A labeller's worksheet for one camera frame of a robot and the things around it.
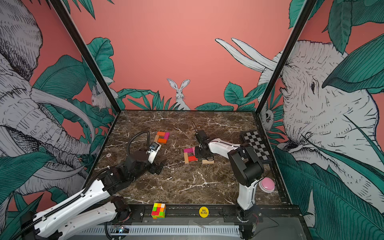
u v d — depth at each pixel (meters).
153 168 0.66
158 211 0.71
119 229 0.70
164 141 1.01
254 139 1.01
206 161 0.91
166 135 1.04
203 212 0.75
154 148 0.63
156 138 1.03
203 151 0.72
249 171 0.50
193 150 0.98
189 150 0.98
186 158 0.93
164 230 0.70
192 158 0.95
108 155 0.88
